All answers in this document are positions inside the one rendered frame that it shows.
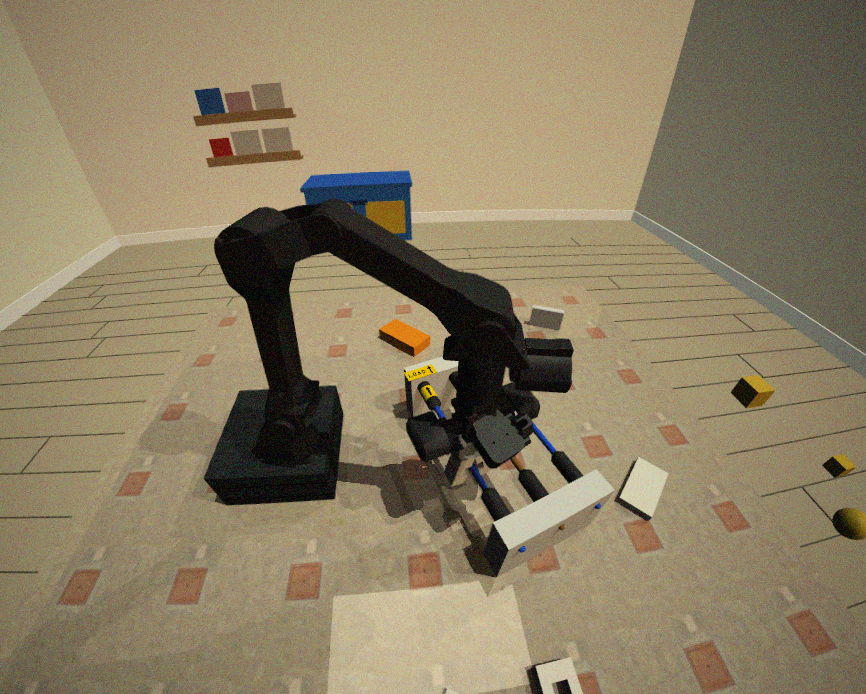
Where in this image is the orange block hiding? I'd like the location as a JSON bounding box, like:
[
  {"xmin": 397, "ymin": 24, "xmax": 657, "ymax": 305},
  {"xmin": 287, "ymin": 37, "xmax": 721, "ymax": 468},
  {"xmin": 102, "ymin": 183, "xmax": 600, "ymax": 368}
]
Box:
[{"xmin": 379, "ymin": 319, "xmax": 430, "ymax": 357}]

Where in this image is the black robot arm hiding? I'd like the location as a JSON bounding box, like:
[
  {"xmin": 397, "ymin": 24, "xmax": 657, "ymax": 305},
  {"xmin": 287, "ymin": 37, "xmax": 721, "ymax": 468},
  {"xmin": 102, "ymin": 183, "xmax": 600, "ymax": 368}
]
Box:
[{"xmin": 214, "ymin": 198, "xmax": 574, "ymax": 468}]

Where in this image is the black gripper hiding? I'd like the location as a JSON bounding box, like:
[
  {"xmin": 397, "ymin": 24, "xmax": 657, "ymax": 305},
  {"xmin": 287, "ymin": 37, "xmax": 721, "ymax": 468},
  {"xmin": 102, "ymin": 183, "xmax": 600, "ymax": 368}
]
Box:
[{"xmin": 406, "ymin": 377, "xmax": 540, "ymax": 462}]

